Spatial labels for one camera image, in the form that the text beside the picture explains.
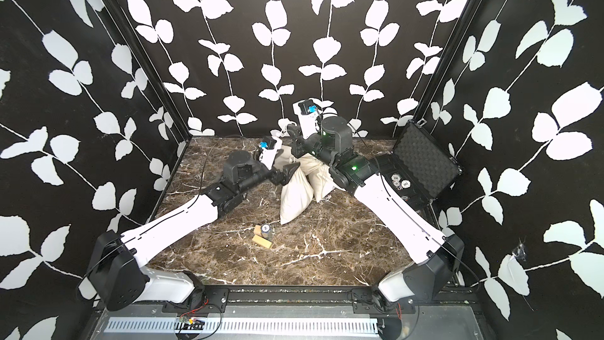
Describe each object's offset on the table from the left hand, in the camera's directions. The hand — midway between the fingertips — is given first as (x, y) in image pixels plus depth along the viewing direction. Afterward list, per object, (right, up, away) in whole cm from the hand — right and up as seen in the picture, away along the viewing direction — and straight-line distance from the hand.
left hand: (290, 152), depth 73 cm
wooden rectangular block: (-12, -33, +13) cm, 37 cm away
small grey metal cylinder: (-10, -28, +10) cm, 32 cm away
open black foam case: (+53, -7, +26) cm, 60 cm away
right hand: (-1, +8, -8) cm, 12 cm away
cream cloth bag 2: (+10, -8, +22) cm, 26 cm away
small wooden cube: (-14, -29, +13) cm, 35 cm away
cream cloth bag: (+2, -14, +8) cm, 16 cm away
